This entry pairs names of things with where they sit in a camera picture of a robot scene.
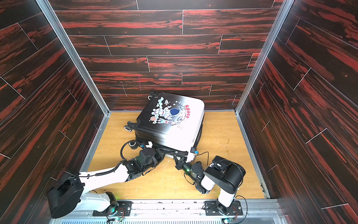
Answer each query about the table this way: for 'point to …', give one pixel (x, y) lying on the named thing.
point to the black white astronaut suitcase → (169, 122)
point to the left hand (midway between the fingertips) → (169, 153)
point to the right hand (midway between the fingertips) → (176, 152)
